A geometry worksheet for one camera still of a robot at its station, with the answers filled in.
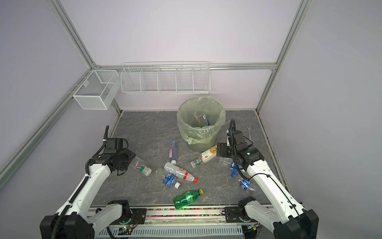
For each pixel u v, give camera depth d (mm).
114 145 627
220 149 704
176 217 744
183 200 735
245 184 789
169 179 795
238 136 575
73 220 394
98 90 966
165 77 990
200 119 1013
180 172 840
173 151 928
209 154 890
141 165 783
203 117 941
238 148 569
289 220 380
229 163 870
